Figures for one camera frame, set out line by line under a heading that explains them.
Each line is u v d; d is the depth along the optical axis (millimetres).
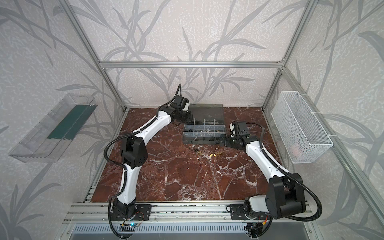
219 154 941
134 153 545
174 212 753
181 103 757
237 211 737
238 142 617
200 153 951
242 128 667
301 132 624
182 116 806
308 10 717
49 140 645
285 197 409
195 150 963
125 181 597
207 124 1096
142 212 725
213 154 937
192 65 1860
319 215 386
